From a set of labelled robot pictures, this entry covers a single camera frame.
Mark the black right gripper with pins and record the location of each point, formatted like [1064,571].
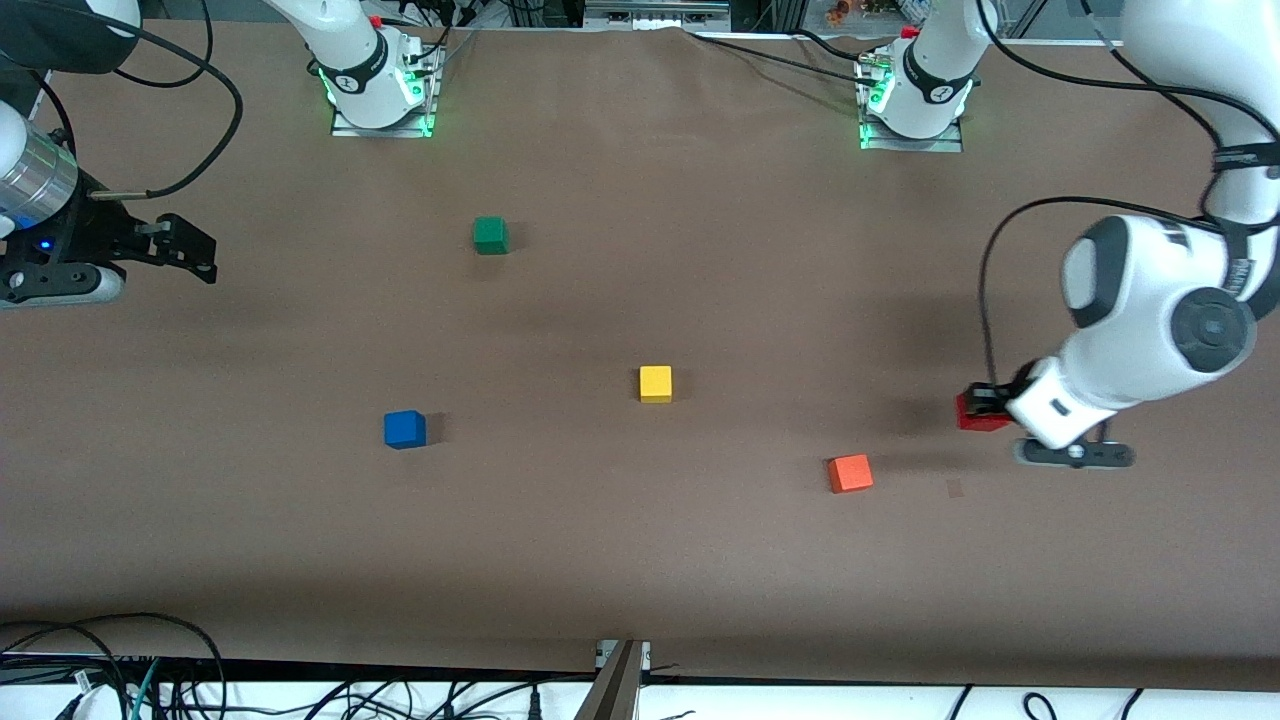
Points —
[88,236]

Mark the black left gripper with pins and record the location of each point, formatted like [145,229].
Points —
[990,393]

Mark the red block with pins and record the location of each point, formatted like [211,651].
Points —
[975,422]

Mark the blue block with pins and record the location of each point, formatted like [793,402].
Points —
[404,430]

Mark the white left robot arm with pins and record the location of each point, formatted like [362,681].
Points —
[1140,300]

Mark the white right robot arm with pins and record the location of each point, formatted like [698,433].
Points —
[350,50]

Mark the orange block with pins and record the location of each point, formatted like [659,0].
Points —
[850,473]

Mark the green block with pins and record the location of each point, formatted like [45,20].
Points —
[489,235]

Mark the yellow block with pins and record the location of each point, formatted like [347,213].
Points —
[655,383]

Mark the brown paper table cover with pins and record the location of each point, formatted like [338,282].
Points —
[640,560]

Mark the grey metal device box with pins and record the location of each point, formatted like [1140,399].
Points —
[655,12]

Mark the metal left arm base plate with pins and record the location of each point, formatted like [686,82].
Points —
[955,145]

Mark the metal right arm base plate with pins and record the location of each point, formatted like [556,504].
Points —
[432,110]

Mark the aluminium frame post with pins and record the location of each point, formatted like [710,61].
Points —
[615,690]

